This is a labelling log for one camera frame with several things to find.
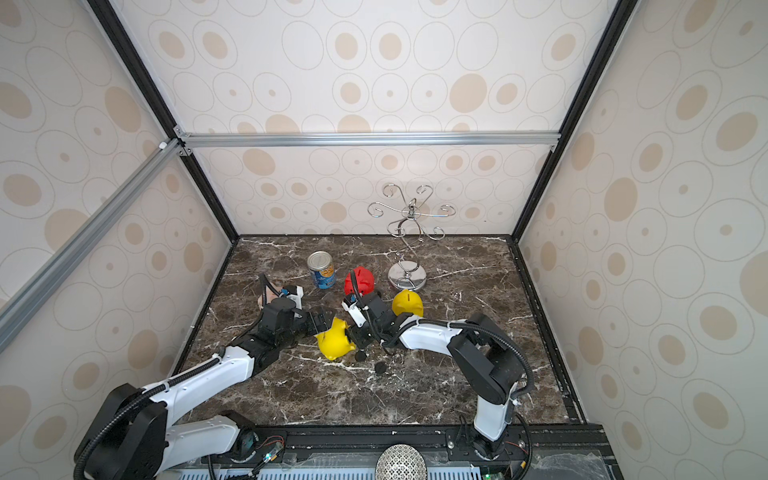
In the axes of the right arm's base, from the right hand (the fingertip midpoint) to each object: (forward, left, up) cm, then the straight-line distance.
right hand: (363, 326), depth 91 cm
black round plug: (-11, -6, -4) cm, 13 cm away
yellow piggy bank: (+6, -14, +5) cm, 16 cm away
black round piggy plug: (-8, 0, -4) cm, 9 cm away
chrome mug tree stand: (+22, -14, -2) cm, 26 cm away
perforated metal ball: (-34, -13, -3) cm, 36 cm away
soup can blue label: (+19, +16, +7) cm, 26 cm away
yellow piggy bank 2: (-8, +7, +4) cm, 11 cm away
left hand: (0, +8, +8) cm, 11 cm away
